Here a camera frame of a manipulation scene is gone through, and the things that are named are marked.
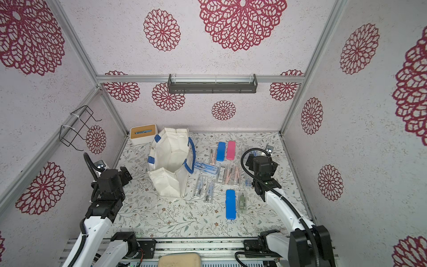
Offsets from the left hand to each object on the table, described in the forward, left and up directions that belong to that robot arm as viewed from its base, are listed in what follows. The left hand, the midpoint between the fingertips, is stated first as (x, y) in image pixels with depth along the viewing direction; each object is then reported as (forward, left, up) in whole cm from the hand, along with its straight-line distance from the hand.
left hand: (114, 173), depth 76 cm
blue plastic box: (+29, -51, -21) cm, 62 cm away
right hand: (+11, -70, -1) cm, 71 cm away
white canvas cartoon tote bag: (+24, -18, -22) cm, 37 cm away
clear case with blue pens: (+15, -41, -19) cm, 48 cm away
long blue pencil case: (-8, -55, -20) cm, 59 cm away
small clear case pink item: (+24, -45, -20) cm, 55 cm away
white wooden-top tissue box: (+41, +4, -18) cm, 45 cm away
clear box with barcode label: (+10, -51, -19) cm, 55 cm away
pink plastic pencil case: (+32, -58, -22) cm, 70 cm away
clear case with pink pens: (+10, -57, -20) cm, 61 cm away
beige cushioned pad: (-32, -32, -16) cm, 48 cm away
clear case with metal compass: (-3, -43, -20) cm, 48 cm away
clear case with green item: (-6, -61, -19) cm, 64 cm away
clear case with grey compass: (-1, -38, -19) cm, 42 cm away
